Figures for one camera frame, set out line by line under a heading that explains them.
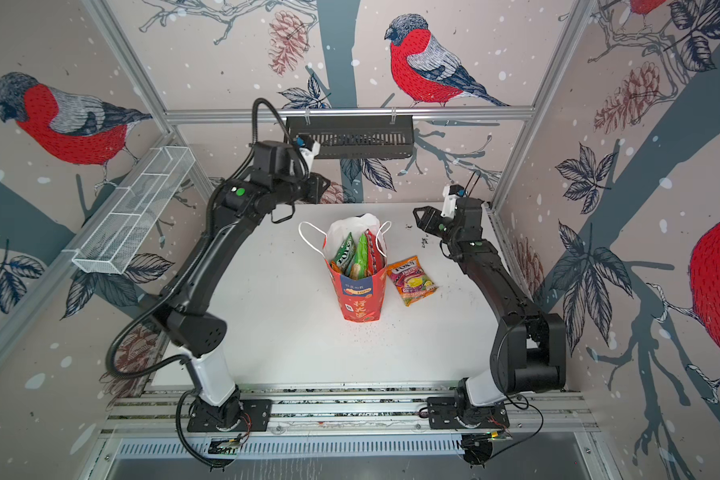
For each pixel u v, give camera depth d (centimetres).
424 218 77
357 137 105
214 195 52
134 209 79
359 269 80
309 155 65
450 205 76
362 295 75
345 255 88
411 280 95
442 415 73
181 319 44
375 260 84
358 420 73
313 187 65
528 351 43
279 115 60
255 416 73
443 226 74
